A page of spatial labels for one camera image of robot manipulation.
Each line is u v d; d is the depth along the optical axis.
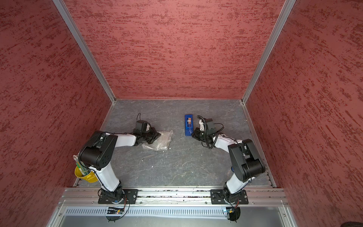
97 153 0.49
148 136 0.85
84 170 0.74
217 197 0.74
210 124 0.75
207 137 0.73
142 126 0.79
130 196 0.74
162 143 0.91
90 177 0.73
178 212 0.77
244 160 0.49
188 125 0.99
